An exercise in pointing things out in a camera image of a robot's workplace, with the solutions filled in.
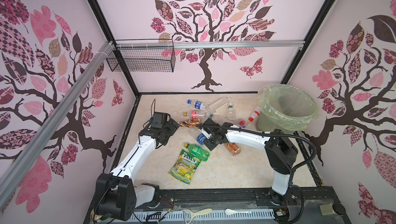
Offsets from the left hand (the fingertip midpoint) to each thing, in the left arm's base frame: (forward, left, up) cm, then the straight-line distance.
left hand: (175, 131), depth 85 cm
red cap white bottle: (+18, -52, -8) cm, 56 cm away
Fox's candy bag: (-17, -6, -10) cm, 20 cm away
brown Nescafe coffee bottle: (+10, -7, -8) cm, 15 cm away
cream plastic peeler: (-37, -15, -11) cm, 41 cm away
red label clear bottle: (+18, -11, -8) cm, 23 cm away
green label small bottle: (+21, -36, -11) cm, 43 cm away
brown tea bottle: (-8, -33, -6) cm, 34 cm away
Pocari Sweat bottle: (+1, -13, -5) cm, 14 cm away
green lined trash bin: (+15, -68, +3) cm, 69 cm away
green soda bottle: (-9, -13, -8) cm, 18 cm away
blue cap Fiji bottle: (+10, -41, -7) cm, 43 cm away
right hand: (-2, -19, -7) cm, 21 cm away
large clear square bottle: (+16, -28, -10) cm, 34 cm away
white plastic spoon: (-37, -28, -10) cm, 47 cm away
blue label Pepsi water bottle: (+25, -13, -7) cm, 29 cm away
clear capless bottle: (+29, -30, -9) cm, 43 cm away
